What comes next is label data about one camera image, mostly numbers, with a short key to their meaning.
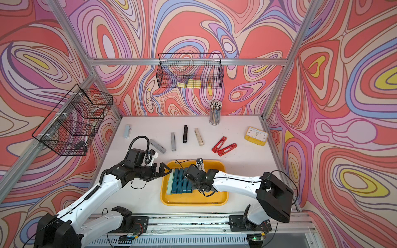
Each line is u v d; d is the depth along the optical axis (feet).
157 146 3.27
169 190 2.67
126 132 3.54
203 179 1.99
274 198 1.38
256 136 3.43
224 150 3.25
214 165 2.90
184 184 2.75
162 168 2.33
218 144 3.36
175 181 2.76
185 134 3.50
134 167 2.04
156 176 2.26
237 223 2.39
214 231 2.40
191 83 2.70
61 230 1.26
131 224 2.32
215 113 3.49
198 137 3.46
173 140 3.43
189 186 2.68
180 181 2.76
